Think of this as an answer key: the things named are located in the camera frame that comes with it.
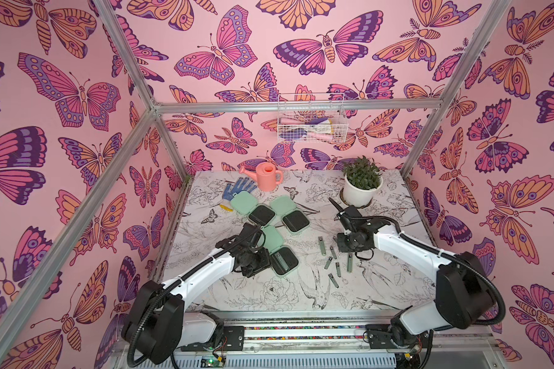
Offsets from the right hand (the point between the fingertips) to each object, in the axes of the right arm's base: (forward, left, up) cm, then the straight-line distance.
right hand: (344, 243), depth 88 cm
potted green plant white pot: (+25, -9, +11) cm, 29 cm away
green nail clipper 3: (-12, +4, -6) cm, 14 cm away
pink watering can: (+32, +32, +4) cm, 46 cm away
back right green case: (+14, +19, -5) cm, 24 cm away
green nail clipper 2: (-5, -3, -6) cm, 9 cm away
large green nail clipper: (+2, +7, -6) cm, 10 cm away
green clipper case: (-5, +23, -5) cm, 24 cm away
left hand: (-8, +28, -1) cm, 29 cm away
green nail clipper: (-1, +3, -6) cm, 7 cm away
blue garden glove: (+35, +46, -6) cm, 58 cm away
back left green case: (+24, +41, -6) cm, 48 cm away
